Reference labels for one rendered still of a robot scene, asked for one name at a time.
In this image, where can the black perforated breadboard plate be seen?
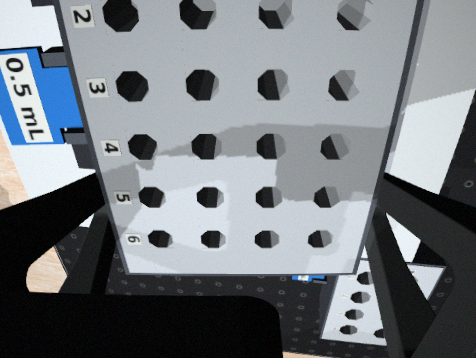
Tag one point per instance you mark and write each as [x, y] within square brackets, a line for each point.
[297, 301]

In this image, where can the black tube block with white holed top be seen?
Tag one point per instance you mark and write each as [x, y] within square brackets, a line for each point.
[359, 325]

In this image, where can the grey mixer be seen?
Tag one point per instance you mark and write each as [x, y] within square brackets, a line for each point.
[437, 106]

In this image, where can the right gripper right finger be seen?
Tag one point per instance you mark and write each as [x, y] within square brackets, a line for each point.
[448, 227]

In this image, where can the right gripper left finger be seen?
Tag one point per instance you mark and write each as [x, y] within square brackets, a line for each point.
[30, 228]

